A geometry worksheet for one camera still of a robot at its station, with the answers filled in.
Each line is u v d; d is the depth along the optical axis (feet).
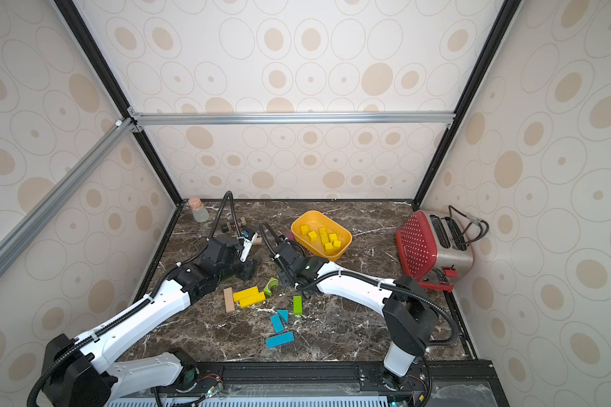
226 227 3.50
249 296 2.94
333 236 3.45
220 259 1.95
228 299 2.87
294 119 3.01
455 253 2.75
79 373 1.23
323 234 3.49
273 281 3.02
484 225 2.65
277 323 2.75
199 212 3.67
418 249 2.87
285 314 2.77
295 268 2.04
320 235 3.48
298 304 2.83
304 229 3.48
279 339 2.66
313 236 3.45
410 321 1.44
